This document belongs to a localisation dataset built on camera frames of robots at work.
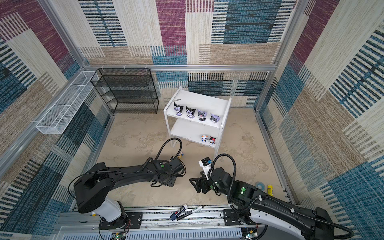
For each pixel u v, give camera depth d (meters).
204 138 0.81
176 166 0.68
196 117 0.71
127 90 1.10
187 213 0.75
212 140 0.80
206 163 0.65
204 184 0.65
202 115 0.66
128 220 0.73
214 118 0.67
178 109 0.69
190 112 0.68
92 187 0.46
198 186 0.65
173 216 0.74
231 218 0.73
